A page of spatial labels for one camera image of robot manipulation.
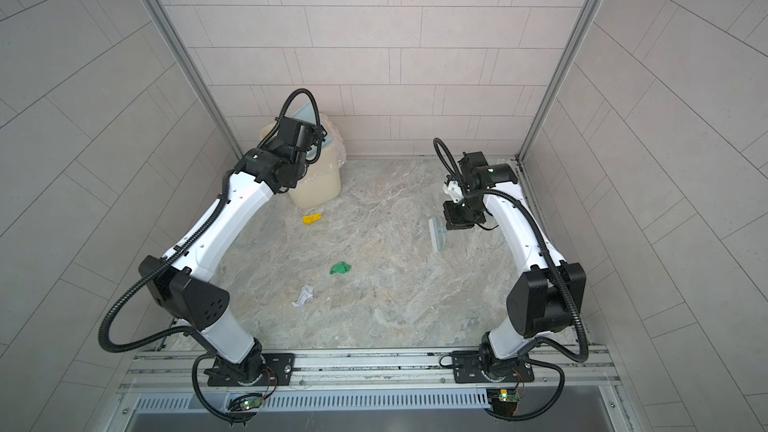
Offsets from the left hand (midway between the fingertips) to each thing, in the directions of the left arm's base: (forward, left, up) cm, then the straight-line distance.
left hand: (285, 143), depth 76 cm
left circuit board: (-52, +4, -29) cm, 60 cm away
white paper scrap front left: (-28, -4, -31) cm, 42 cm away
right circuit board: (-52, -54, -32) cm, 81 cm away
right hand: (-14, -42, -16) cm, 47 cm away
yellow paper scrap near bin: (-3, +1, -32) cm, 32 cm away
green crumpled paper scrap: (-20, -12, -31) cm, 39 cm away
